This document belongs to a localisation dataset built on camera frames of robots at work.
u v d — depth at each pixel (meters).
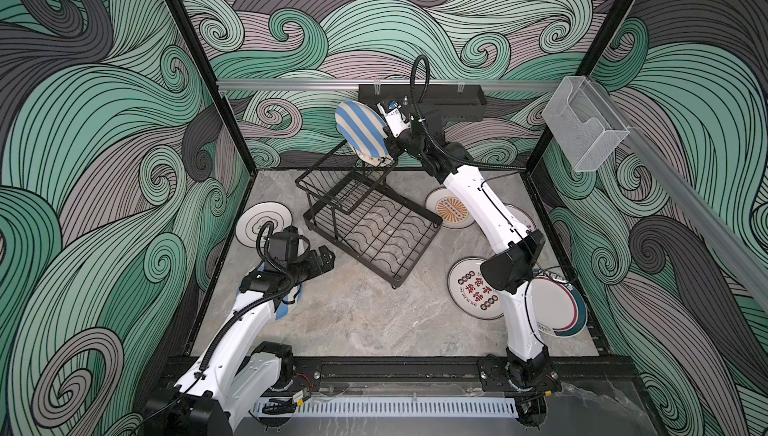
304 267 0.70
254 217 1.04
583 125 0.78
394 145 0.71
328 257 0.74
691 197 0.59
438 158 0.58
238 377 0.54
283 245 0.61
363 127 0.83
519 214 1.04
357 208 0.79
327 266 0.73
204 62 0.88
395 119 0.67
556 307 0.86
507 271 0.58
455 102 0.95
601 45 0.84
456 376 0.74
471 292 0.87
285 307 0.84
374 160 0.95
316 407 0.70
